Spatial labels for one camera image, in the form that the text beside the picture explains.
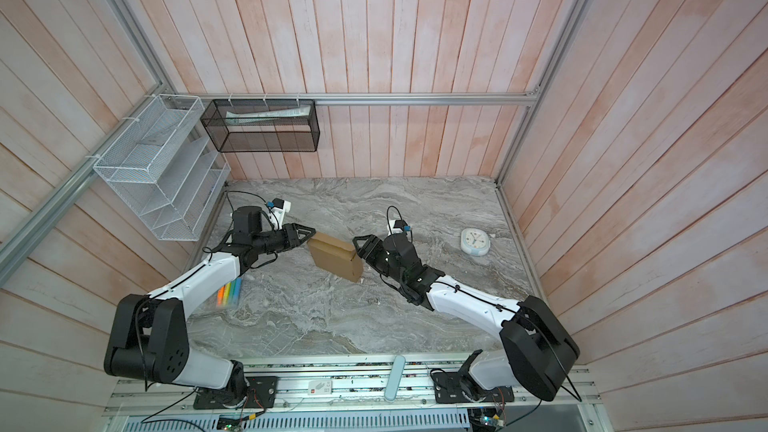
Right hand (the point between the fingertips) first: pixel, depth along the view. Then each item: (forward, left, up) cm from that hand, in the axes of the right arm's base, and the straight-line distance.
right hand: (355, 244), depth 81 cm
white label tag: (-32, +8, -16) cm, 37 cm away
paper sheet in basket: (+35, +34, +17) cm, 52 cm away
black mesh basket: (+44, +36, +8) cm, 57 cm away
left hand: (+4, +13, -2) cm, 14 cm away
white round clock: (+13, -39, -17) cm, 44 cm away
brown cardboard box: (-3, +6, -3) cm, 7 cm away
